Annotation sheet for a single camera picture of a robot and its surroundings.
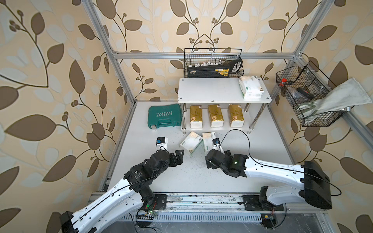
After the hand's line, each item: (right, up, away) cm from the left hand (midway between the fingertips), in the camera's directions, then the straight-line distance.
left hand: (177, 152), depth 74 cm
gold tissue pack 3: (+36, +17, +18) cm, 43 cm away
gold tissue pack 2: (+23, +19, +20) cm, 36 cm away
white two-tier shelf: (+22, +33, +6) cm, 39 cm away
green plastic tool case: (-13, +18, +32) cm, 39 cm away
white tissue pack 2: (+18, +4, +20) cm, 27 cm away
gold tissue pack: (+10, +18, +20) cm, 29 cm away
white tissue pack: (+6, +1, +19) cm, 20 cm away
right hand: (+20, -4, +8) cm, 22 cm away
